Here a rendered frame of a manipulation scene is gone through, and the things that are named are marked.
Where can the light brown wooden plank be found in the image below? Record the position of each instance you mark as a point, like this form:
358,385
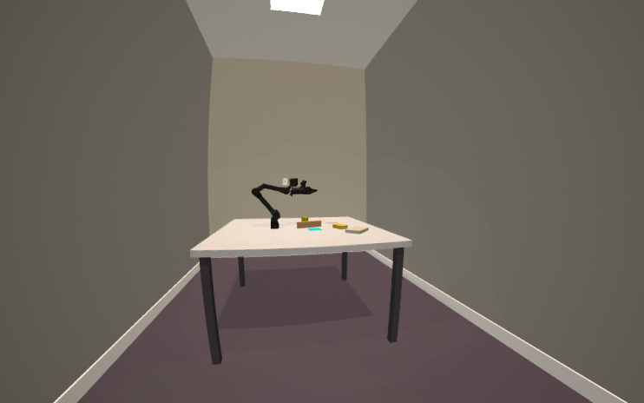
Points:
308,224

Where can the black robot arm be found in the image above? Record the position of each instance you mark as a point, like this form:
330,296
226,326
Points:
275,213

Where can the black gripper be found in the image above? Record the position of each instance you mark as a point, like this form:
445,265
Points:
306,191

